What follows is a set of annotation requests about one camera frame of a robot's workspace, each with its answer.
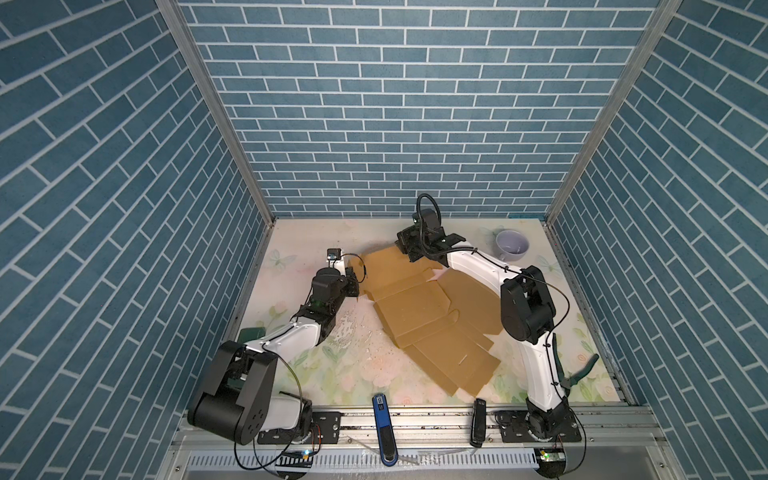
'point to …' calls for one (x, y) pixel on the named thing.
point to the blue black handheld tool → (386, 439)
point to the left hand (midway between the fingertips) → (353, 267)
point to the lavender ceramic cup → (511, 245)
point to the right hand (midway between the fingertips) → (388, 235)
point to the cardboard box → (407, 296)
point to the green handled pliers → (567, 382)
